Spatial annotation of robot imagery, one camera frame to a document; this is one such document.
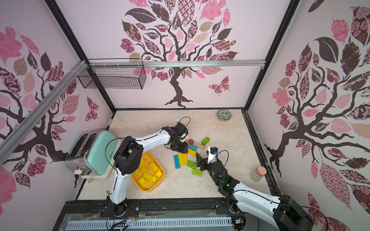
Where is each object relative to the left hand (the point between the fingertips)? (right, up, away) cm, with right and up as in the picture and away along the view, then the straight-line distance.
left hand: (184, 152), depth 93 cm
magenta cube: (+4, +7, +5) cm, 9 cm away
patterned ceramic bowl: (+32, +26, +21) cm, 46 cm away
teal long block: (-5, -5, -3) cm, 8 cm away
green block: (+4, -6, -5) cm, 9 cm away
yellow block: (-24, -13, -12) cm, 30 cm away
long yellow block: (-2, -5, -3) cm, 6 cm away
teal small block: (+6, +3, +4) cm, 8 cm away
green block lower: (+9, -11, -8) cm, 16 cm away
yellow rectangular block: (-19, -7, -6) cm, 21 cm away
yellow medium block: (+5, 0, +1) cm, 5 cm away
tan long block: (+10, +4, +5) cm, 12 cm away
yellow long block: (-20, -12, -9) cm, 25 cm away
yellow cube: (-15, -10, -10) cm, 20 cm away
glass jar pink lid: (+41, -9, -15) cm, 44 cm away
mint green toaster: (-49, +3, -18) cm, 52 cm away
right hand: (+11, +3, -12) cm, 16 cm away
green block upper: (+15, +7, +7) cm, 18 cm away
